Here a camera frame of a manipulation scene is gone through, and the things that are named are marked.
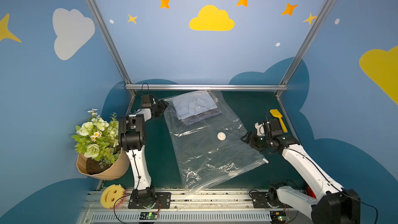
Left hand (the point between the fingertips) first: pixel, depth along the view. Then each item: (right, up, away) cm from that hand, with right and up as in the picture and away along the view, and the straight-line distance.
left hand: (169, 104), depth 106 cm
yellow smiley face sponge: (-19, -44, -34) cm, 59 cm away
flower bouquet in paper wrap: (-22, -17, -42) cm, 50 cm away
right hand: (+48, -20, -23) cm, 56 cm away
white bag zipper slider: (+59, -32, -20) cm, 70 cm away
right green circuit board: (+59, -53, -35) cm, 87 cm away
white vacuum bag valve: (+35, -20, -10) cm, 42 cm away
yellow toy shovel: (+76, -6, +3) cm, 76 cm away
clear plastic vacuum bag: (+29, -24, -11) cm, 39 cm away
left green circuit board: (-2, -53, -35) cm, 64 cm away
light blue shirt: (+15, 0, +1) cm, 15 cm away
